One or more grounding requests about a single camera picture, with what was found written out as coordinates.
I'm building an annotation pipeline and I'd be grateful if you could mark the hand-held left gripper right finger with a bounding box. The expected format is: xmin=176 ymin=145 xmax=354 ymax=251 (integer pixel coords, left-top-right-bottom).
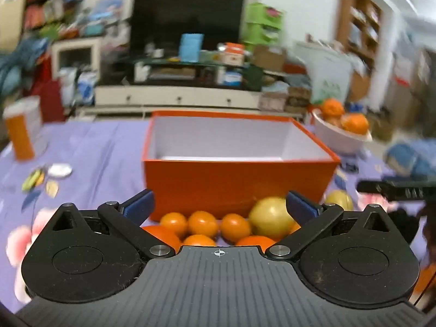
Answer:
xmin=265 ymin=191 xmax=391 ymax=261

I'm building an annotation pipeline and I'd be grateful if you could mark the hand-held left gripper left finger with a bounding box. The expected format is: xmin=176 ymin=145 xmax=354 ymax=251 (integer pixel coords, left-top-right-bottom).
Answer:
xmin=47 ymin=189 xmax=176 ymax=260

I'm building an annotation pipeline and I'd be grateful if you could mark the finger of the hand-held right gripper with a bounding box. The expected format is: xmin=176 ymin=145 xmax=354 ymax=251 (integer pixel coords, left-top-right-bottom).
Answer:
xmin=357 ymin=178 xmax=436 ymax=202

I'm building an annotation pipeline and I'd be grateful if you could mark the yellow speckled pear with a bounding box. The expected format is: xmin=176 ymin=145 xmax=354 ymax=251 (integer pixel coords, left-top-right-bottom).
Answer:
xmin=249 ymin=196 xmax=296 ymax=240
xmin=325 ymin=191 xmax=354 ymax=212

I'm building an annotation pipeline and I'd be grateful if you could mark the large red-orange tangerine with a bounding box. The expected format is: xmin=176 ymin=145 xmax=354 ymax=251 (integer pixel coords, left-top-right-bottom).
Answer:
xmin=141 ymin=225 xmax=182 ymax=251

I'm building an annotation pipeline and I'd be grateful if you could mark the pile of small oranges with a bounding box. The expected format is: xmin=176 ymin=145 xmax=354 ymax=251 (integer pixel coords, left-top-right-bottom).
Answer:
xmin=159 ymin=210 xmax=302 ymax=248

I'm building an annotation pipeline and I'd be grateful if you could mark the orange cardboard box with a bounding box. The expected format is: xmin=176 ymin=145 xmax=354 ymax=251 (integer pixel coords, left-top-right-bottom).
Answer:
xmin=141 ymin=110 xmax=341 ymax=222

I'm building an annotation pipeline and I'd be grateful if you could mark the blue cloth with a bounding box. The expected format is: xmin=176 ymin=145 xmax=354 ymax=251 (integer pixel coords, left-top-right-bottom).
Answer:
xmin=383 ymin=141 xmax=436 ymax=179

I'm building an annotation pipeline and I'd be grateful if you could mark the purple floral tablecloth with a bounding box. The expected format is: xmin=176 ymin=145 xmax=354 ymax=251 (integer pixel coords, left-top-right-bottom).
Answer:
xmin=0 ymin=116 xmax=436 ymax=314

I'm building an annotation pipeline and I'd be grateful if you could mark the white plastic basket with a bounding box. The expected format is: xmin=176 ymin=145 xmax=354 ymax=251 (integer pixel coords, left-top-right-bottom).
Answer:
xmin=311 ymin=107 xmax=373 ymax=156

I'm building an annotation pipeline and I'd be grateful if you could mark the large navel orange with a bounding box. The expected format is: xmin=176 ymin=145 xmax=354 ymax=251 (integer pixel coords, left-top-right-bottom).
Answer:
xmin=320 ymin=98 xmax=345 ymax=118
xmin=341 ymin=114 xmax=370 ymax=135

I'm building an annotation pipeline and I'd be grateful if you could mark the white round tag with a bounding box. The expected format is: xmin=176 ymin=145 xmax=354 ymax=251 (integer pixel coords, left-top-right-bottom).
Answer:
xmin=48 ymin=163 xmax=73 ymax=178

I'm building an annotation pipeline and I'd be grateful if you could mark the white tv cabinet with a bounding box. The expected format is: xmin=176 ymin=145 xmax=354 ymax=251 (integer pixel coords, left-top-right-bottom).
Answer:
xmin=95 ymin=75 xmax=266 ymax=111

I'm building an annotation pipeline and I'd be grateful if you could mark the pink carton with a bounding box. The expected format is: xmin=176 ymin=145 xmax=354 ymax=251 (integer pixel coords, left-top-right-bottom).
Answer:
xmin=259 ymin=90 xmax=290 ymax=112

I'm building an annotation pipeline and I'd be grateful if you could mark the white blue printed sack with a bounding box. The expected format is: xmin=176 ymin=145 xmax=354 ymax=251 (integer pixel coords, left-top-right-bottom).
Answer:
xmin=78 ymin=71 xmax=98 ymax=106

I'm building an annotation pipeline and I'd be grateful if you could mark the white freezer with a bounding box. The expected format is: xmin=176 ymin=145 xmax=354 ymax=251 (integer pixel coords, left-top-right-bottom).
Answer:
xmin=295 ymin=41 xmax=355 ymax=104

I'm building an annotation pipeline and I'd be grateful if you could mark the orange white canister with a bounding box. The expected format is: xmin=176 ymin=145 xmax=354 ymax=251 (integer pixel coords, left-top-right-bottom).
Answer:
xmin=3 ymin=96 xmax=48 ymax=161

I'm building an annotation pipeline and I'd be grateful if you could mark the red shopping bag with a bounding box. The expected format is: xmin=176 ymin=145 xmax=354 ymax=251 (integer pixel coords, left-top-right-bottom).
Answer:
xmin=32 ymin=80 xmax=67 ymax=123

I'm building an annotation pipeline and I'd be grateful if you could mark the brown cardboard box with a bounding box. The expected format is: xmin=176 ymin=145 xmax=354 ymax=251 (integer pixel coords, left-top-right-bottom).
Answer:
xmin=253 ymin=45 xmax=287 ymax=72

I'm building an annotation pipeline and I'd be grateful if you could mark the white glass-door cabinet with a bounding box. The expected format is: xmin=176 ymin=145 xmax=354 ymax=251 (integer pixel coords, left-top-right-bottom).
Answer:
xmin=51 ymin=38 xmax=103 ymax=86

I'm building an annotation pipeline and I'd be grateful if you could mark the blue paper packet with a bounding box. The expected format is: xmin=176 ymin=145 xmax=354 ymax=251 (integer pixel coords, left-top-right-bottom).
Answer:
xmin=180 ymin=33 xmax=204 ymax=62

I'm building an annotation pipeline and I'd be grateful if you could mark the orange white carton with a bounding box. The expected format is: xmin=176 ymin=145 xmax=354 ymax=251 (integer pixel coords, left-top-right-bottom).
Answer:
xmin=223 ymin=43 xmax=246 ymax=65

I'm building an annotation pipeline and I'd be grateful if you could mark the wooden shelf unit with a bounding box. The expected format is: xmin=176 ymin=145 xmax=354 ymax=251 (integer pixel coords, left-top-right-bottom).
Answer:
xmin=335 ymin=0 xmax=383 ymax=103

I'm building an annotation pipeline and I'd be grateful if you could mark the blue padded jacket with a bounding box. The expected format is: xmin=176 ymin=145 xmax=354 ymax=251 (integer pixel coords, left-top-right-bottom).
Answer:
xmin=0 ymin=39 xmax=48 ymax=99

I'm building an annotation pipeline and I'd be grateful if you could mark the green stacking rack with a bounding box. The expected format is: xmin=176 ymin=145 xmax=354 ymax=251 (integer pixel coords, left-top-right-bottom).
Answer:
xmin=243 ymin=3 xmax=284 ymax=46

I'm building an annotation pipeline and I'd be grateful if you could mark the black television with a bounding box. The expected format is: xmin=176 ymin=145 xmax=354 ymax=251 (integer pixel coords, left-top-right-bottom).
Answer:
xmin=130 ymin=0 xmax=246 ymax=58

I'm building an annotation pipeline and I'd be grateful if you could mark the dark bookshelf with books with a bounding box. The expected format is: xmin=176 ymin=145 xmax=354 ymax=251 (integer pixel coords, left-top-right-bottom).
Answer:
xmin=22 ymin=0 xmax=86 ymax=38

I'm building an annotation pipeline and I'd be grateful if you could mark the beige standing air conditioner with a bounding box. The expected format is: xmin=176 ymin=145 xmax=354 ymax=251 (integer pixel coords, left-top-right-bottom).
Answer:
xmin=0 ymin=0 xmax=28 ymax=53

